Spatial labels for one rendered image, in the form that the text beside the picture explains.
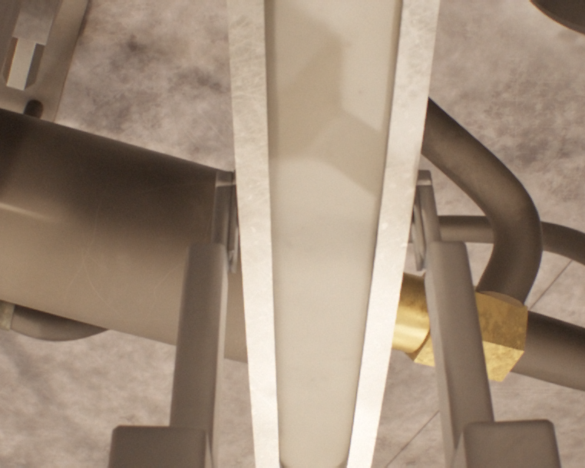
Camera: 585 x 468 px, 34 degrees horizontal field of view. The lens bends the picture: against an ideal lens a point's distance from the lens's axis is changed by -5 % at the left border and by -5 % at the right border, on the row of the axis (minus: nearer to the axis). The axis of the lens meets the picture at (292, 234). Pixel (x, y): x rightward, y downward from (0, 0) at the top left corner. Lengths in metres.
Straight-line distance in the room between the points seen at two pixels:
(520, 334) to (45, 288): 0.20
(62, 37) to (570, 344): 0.89
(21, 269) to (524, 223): 0.21
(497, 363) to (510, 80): 0.87
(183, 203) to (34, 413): 1.36
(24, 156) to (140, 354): 1.21
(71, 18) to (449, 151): 0.82
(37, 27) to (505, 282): 0.28
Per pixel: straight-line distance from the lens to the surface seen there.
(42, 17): 0.53
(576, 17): 0.43
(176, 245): 0.37
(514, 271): 0.43
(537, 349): 0.44
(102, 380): 1.62
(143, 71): 1.24
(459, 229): 1.05
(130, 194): 0.37
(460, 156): 0.44
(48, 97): 1.27
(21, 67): 0.59
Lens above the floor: 1.07
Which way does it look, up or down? 51 degrees down
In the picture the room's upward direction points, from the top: 178 degrees clockwise
